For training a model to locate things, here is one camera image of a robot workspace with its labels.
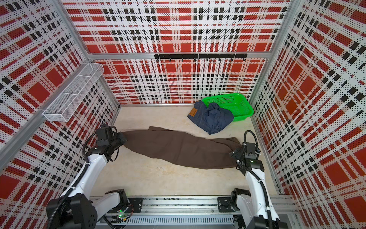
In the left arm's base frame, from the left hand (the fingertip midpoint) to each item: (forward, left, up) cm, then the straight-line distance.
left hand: (126, 136), depth 85 cm
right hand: (-11, -67, -7) cm, 68 cm away
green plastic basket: (+41, -79, -13) cm, 90 cm away
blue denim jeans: (+17, -54, -4) cm, 57 cm away
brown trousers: (-4, -37, -11) cm, 39 cm away
